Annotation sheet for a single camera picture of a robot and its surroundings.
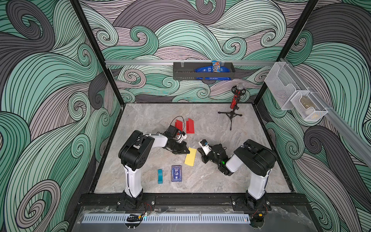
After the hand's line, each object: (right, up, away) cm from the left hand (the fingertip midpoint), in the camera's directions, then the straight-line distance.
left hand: (189, 151), depth 92 cm
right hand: (+7, +1, +3) cm, 8 cm away
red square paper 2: (+2, +15, +15) cm, 21 cm away
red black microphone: (+34, +40, +4) cm, 53 cm away
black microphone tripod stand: (+33, +24, +15) cm, 43 cm away
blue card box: (-8, -10, -10) cm, 17 cm away
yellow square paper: (+1, -4, -1) cm, 4 cm away
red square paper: (-7, +16, +14) cm, 23 cm away
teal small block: (-18, -12, -10) cm, 23 cm away
